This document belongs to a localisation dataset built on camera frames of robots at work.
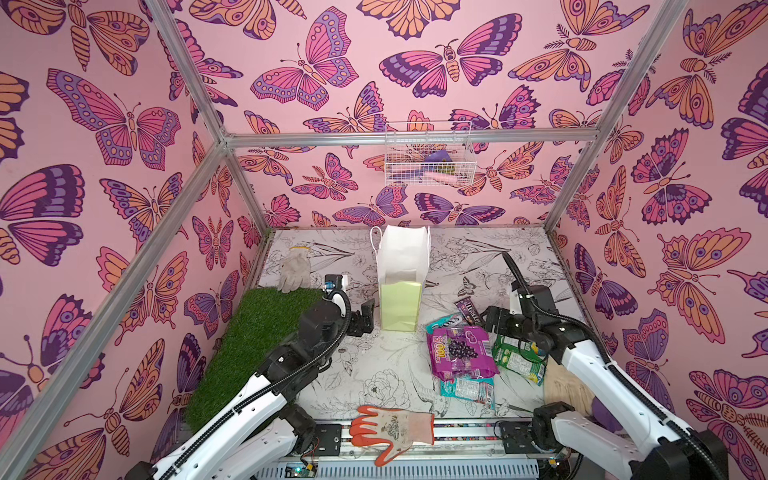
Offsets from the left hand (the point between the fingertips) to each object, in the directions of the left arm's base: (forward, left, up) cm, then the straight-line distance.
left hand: (362, 298), depth 73 cm
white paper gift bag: (+23, -11, -14) cm, 29 cm away
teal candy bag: (-16, -30, -20) cm, 39 cm away
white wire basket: (+42, -19, +10) cm, 47 cm away
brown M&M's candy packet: (+9, -32, -21) cm, 39 cm away
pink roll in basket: (+36, -24, +10) cm, 44 cm away
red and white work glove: (-24, -9, -22) cm, 34 cm away
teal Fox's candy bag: (+5, -26, -21) cm, 34 cm away
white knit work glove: (+26, +28, -24) cm, 45 cm away
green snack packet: (-7, -44, -20) cm, 48 cm away
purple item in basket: (+46, -22, +11) cm, 53 cm away
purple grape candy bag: (-8, -26, -15) cm, 31 cm away
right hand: (+1, -35, -12) cm, 37 cm away
